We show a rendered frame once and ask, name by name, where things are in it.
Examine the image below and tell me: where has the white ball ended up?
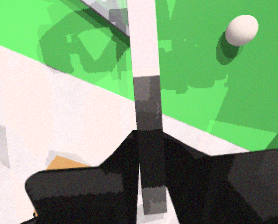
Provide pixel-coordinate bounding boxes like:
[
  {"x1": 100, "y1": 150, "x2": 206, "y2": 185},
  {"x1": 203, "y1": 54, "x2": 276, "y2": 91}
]
[{"x1": 225, "y1": 15, "x2": 259, "y2": 46}]

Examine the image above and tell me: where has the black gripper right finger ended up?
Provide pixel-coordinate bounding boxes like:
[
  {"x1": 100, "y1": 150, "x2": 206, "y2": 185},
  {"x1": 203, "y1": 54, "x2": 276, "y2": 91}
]
[{"x1": 163, "y1": 132, "x2": 278, "y2": 224}]

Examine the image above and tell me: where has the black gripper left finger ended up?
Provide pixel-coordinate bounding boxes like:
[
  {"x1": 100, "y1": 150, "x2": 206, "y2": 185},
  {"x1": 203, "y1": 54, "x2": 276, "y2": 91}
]
[{"x1": 24, "y1": 130, "x2": 139, "y2": 224}]

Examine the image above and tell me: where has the green flat surface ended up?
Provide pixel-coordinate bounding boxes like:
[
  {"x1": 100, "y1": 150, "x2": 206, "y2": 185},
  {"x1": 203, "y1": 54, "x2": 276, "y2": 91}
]
[{"x1": 0, "y1": 0, "x2": 278, "y2": 152}]

